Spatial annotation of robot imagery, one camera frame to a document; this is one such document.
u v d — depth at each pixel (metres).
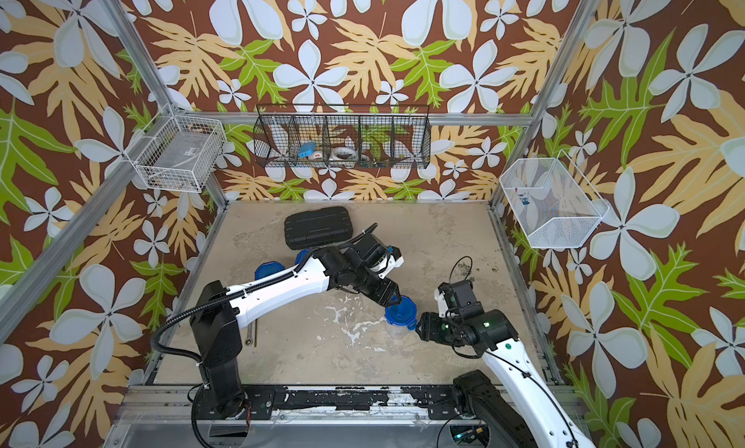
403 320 0.75
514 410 0.56
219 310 0.45
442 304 0.69
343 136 0.99
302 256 0.87
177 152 0.86
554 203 0.84
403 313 0.81
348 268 0.58
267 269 0.84
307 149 0.94
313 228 1.06
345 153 0.99
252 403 0.73
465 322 0.57
